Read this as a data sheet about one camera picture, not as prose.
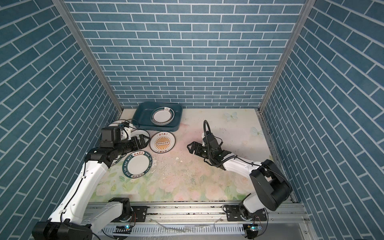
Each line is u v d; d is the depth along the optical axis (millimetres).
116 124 1132
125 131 628
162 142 1018
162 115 1120
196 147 777
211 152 668
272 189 437
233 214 736
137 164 900
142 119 1146
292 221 735
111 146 569
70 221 380
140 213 745
